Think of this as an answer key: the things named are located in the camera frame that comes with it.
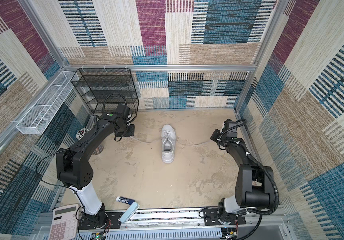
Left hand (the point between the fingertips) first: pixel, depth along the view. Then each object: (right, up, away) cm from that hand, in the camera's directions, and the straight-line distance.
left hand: (131, 131), depth 90 cm
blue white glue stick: (0, -35, -12) cm, 37 cm away
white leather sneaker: (+22, -3, +7) cm, 23 cm away
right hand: (+49, -3, +2) cm, 49 cm away
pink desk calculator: (-26, -43, -18) cm, 54 cm away
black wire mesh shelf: (-24, +30, +19) cm, 42 cm away
